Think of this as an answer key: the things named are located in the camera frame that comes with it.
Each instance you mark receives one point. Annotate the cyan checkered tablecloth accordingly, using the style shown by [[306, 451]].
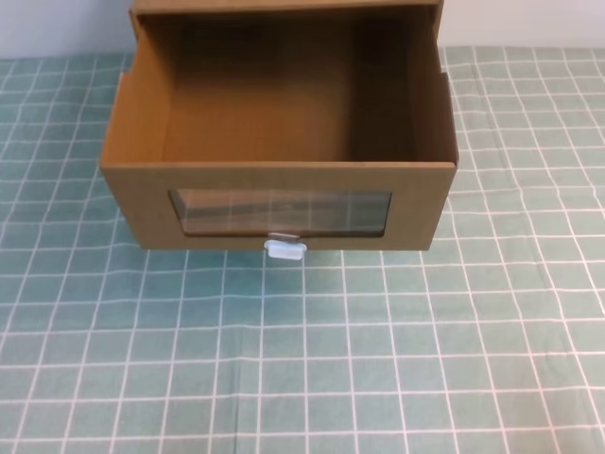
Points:
[[492, 341]]

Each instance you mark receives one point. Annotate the white drawer handle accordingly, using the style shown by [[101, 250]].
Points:
[[285, 247]]

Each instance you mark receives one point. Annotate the brown cardboard drawer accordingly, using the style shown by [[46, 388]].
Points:
[[334, 127]]

